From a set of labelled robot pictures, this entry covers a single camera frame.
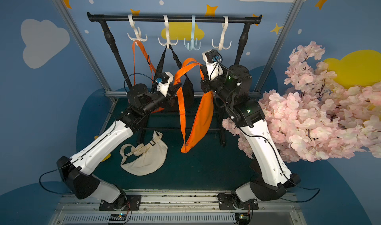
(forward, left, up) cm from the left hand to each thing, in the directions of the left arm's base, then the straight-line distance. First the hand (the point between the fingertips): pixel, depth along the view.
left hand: (178, 79), depth 64 cm
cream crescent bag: (-16, +17, -45) cm, 51 cm away
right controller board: (-46, -33, -50) cm, 75 cm away
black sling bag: (+10, -4, -16) cm, 19 cm away
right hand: (-2, -12, +9) cm, 15 cm away
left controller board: (-47, +30, -50) cm, 75 cm away
